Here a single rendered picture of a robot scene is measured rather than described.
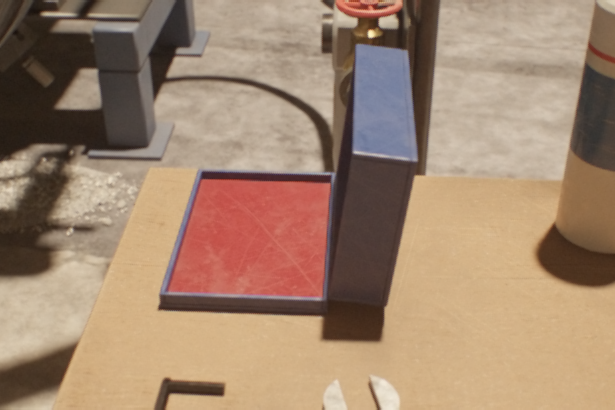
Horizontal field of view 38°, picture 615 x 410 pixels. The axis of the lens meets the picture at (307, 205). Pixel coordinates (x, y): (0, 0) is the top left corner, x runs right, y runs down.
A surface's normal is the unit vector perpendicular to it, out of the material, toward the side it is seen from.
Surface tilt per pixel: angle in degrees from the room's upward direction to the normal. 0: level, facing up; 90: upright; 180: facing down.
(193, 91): 0
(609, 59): 90
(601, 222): 90
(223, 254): 0
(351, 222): 90
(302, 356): 0
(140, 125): 90
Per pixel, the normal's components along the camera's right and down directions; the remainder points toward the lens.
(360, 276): -0.06, 0.55
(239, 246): 0.00, -0.84
